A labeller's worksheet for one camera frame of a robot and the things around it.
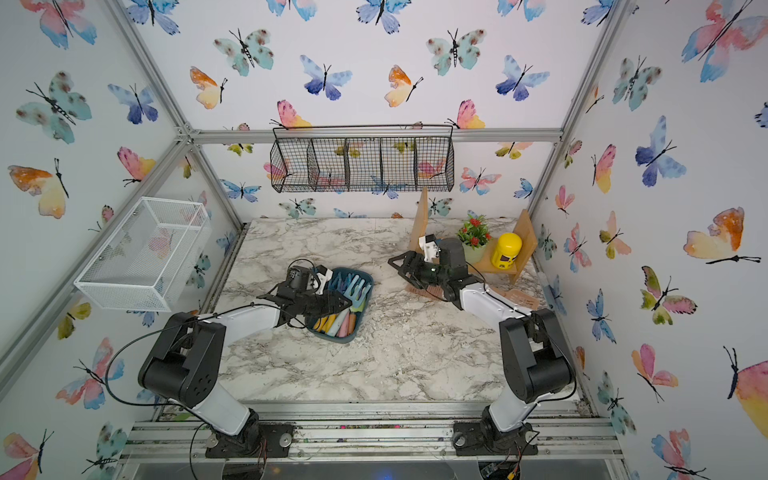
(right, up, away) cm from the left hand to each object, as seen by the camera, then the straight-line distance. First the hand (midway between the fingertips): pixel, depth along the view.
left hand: (349, 300), depth 91 cm
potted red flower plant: (+38, +19, 0) cm, 43 cm away
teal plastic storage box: (+1, +4, +7) cm, 8 cm away
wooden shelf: (+60, +24, +16) cm, 66 cm away
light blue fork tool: (+1, 0, +4) cm, 4 cm away
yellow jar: (+48, +16, 0) cm, 51 cm away
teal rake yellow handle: (-8, -7, 0) cm, 11 cm away
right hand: (+14, +11, -7) cm, 19 cm away
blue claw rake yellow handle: (-5, -6, -3) cm, 8 cm away
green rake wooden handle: (+1, -7, 0) cm, 7 cm away
